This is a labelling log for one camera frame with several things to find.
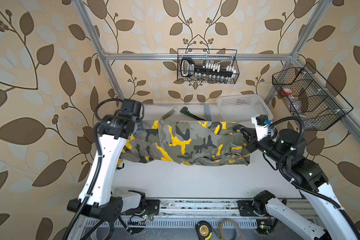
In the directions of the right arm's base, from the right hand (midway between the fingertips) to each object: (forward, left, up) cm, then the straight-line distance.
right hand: (244, 130), depth 62 cm
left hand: (+7, +49, -3) cm, 49 cm away
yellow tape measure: (-32, +17, -33) cm, 49 cm away
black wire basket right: (+16, -39, -1) cm, 42 cm away
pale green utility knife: (+42, +37, -36) cm, 66 cm away
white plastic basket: (+43, -21, -32) cm, 58 cm away
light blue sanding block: (+40, +7, -32) cm, 51 cm away
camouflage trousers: (-1, +23, -8) cm, 25 cm away
